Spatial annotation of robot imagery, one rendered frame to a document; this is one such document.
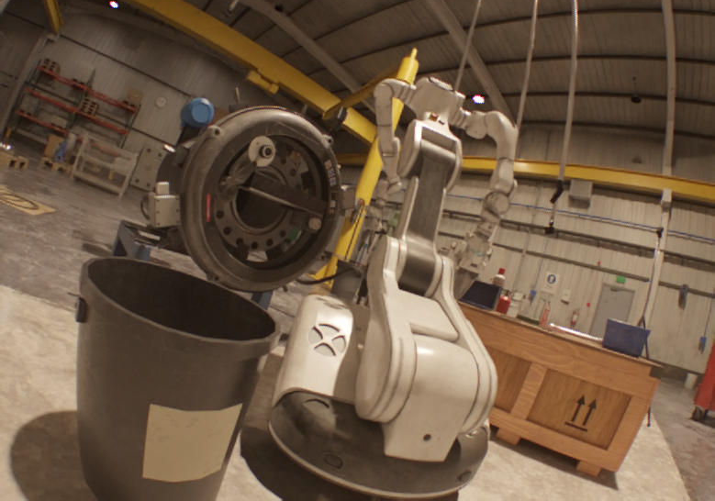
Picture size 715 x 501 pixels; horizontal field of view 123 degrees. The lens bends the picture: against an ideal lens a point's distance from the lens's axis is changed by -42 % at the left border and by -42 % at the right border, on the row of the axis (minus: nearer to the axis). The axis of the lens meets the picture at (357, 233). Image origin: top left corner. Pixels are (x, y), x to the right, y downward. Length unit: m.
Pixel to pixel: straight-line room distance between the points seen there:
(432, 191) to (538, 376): 0.81
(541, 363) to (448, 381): 0.78
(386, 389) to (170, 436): 0.35
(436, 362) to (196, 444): 0.41
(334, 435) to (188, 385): 0.33
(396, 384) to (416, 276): 0.41
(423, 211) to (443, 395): 0.61
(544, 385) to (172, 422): 1.24
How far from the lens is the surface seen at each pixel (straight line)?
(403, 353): 0.60
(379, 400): 0.59
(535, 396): 1.38
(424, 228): 1.03
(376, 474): 0.67
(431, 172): 1.11
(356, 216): 4.92
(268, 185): 1.25
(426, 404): 0.61
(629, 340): 1.48
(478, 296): 1.62
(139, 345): 0.39
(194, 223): 1.17
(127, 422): 0.46
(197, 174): 1.15
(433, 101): 1.44
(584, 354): 1.35
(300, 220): 1.31
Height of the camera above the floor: 0.50
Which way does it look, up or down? 4 degrees up
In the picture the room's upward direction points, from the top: 19 degrees clockwise
